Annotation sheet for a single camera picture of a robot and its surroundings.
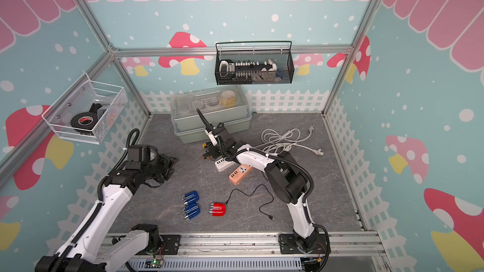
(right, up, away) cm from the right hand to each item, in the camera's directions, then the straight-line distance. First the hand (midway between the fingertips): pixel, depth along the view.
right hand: (211, 145), depth 93 cm
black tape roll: (-43, +11, -22) cm, 50 cm away
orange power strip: (+15, -13, -1) cm, 20 cm away
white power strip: (+5, -10, +2) cm, 11 cm away
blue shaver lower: (-6, -27, -13) cm, 31 cm away
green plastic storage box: (+7, +20, +4) cm, 22 cm away
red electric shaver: (+5, -27, -11) cm, 30 cm away
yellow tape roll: (+7, +26, +11) cm, 29 cm away
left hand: (-11, -7, -13) cm, 19 cm away
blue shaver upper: (-7, -23, -10) cm, 26 cm away
